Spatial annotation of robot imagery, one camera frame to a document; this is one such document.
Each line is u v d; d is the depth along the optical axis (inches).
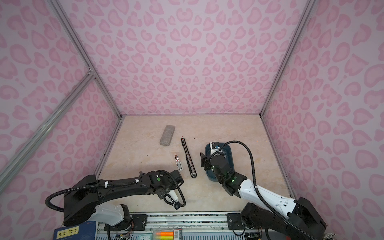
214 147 26.6
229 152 35.4
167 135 40.9
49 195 15.4
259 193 19.1
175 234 27.2
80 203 16.4
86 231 27.7
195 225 28.5
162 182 23.9
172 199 27.6
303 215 18.0
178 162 36.4
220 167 22.4
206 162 27.5
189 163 36.1
